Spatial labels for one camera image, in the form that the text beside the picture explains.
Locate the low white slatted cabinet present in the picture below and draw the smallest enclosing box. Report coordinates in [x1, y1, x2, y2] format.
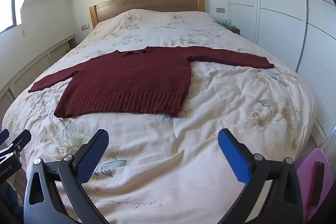
[0, 34, 76, 119]

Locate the wooden headboard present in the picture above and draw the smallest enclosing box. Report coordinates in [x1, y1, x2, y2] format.
[89, 0, 205, 29]

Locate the dark blue cloth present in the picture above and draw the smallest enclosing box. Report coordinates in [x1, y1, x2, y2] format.
[4, 182, 25, 217]

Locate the floral white duvet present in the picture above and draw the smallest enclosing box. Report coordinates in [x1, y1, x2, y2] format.
[1, 9, 317, 224]

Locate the pink board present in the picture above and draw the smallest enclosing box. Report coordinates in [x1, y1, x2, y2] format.
[294, 148, 332, 223]

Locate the wooden nightstand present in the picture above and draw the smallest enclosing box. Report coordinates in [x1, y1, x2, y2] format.
[224, 25, 240, 35]

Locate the dark red flat case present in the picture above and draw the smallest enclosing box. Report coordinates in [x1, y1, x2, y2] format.
[307, 161, 325, 210]

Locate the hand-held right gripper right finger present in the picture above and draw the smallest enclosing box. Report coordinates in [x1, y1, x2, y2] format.
[218, 129, 311, 224]

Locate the white wardrobe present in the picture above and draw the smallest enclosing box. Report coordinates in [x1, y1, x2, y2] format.
[223, 0, 336, 140]

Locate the dark red knit sweater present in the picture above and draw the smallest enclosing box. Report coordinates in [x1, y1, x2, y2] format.
[28, 46, 275, 119]

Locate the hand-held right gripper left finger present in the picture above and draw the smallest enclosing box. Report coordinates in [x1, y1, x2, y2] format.
[23, 129, 109, 224]

